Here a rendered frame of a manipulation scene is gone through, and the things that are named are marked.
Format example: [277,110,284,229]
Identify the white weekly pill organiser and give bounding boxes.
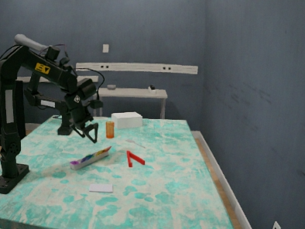
[70,145,112,170]

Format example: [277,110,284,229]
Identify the orange translucent pill bottle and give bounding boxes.
[106,121,114,138]

